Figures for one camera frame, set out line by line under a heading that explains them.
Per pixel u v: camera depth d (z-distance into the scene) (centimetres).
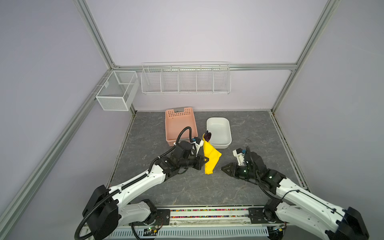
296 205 51
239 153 73
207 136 75
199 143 70
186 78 105
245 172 66
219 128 111
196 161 68
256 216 75
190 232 157
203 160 68
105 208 39
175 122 114
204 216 75
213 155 76
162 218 74
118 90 102
